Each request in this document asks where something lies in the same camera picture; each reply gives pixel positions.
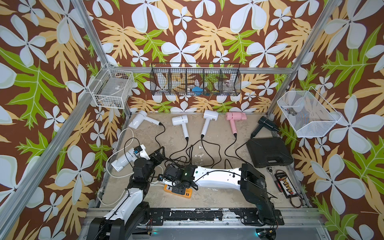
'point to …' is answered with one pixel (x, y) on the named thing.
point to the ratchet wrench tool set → (284, 185)
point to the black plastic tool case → (269, 151)
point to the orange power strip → (188, 192)
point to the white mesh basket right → (308, 114)
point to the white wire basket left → (112, 87)
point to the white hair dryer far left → (140, 117)
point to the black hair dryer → (263, 121)
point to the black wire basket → (192, 79)
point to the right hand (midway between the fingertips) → (175, 185)
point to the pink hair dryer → (232, 116)
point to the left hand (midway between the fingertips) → (160, 148)
